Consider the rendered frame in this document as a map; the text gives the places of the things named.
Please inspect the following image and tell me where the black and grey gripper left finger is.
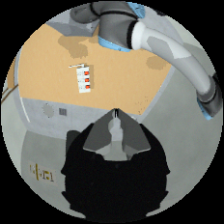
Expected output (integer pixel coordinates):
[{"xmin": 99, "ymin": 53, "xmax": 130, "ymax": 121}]
[{"xmin": 61, "ymin": 108, "xmax": 116, "ymax": 175}]

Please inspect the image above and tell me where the white power strip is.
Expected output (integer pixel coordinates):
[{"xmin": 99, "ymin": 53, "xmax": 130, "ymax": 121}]
[{"xmin": 69, "ymin": 64, "xmax": 91, "ymax": 93}]

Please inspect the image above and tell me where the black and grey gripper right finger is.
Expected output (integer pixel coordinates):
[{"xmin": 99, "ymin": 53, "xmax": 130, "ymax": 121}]
[{"xmin": 116, "ymin": 108, "xmax": 170, "ymax": 175}]

